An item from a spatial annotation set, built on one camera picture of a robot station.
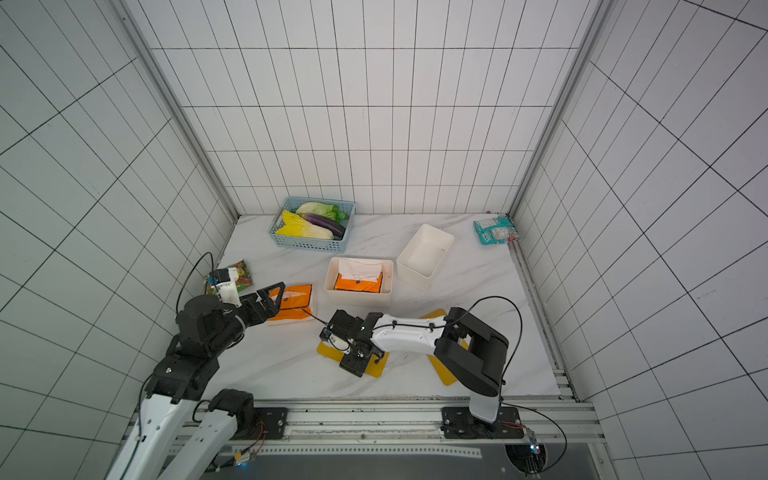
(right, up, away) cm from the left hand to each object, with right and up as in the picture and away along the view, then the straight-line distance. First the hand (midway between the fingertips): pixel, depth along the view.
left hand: (269, 296), depth 73 cm
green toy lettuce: (+5, +25, +38) cm, 46 cm away
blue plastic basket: (-10, +28, +45) cm, 54 cm away
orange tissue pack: (+2, -5, +13) cm, 14 cm away
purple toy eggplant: (+10, +18, +36) cm, 42 cm away
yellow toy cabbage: (-4, +19, +31) cm, 37 cm away
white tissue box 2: (+42, +7, +31) cm, 52 cm away
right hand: (+18, -21, +10) cm, 30 cm away
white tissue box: (+21, -5, +18) cm, 28 cm away
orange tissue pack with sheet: (+21, +3, +19) cm, 28 cm away
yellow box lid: (+46, -24, +9) cm, 52 cm away
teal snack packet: (+71, +17, +37) cm, 82 cm away
